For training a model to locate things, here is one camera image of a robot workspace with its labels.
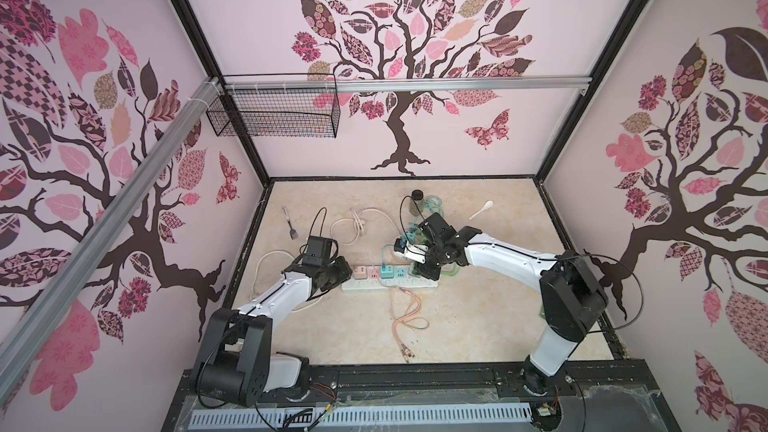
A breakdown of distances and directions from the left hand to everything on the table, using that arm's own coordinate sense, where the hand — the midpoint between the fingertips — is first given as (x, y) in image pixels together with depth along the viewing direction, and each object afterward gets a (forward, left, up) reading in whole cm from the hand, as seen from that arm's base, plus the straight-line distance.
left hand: (351, 274), depth 89 cm
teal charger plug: (-1, -11, +4) cm, 12 cm away
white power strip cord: (0, +31, -4) cm, 31 cm away
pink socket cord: (+21, -1, -4) cm, 22 cm away
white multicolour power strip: (-1, -17, -1) cm, 17 cm away
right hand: (+3, -20, +4) cm, 21 cm away
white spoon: (+30, -49, -2) cm, 58 cm away
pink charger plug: (0, -3, +2) cm, 4 cm away
